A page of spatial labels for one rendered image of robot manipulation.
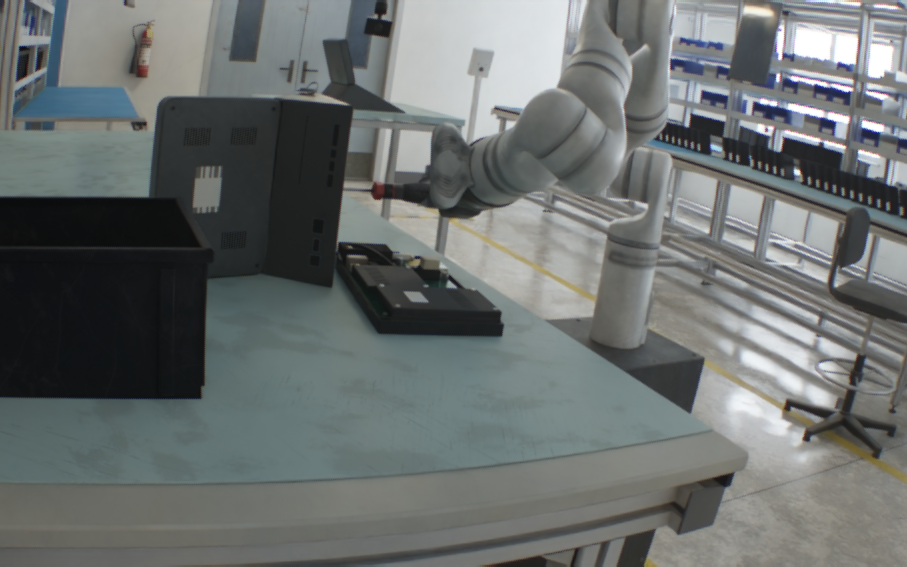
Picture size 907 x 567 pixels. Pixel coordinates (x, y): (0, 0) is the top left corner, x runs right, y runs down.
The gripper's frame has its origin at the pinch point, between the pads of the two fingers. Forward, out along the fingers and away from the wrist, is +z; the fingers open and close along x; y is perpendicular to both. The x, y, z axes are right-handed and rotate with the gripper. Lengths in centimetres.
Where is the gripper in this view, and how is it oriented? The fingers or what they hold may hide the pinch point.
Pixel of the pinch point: (418, 194)
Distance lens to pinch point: 107.7
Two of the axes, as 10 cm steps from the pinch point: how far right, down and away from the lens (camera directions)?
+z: -3.6, 0.6, 9.3
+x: 0.1, -10.0, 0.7
